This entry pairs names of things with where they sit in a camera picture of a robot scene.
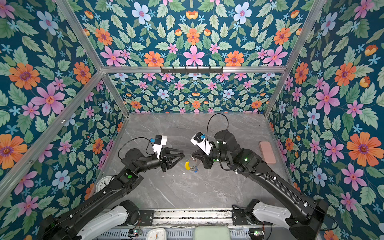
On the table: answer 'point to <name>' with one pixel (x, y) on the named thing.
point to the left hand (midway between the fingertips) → (183, 154)
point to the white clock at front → (156, 233)
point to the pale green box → (211, 232)
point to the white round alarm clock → (103, 182)
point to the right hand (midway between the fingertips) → (193, 152)
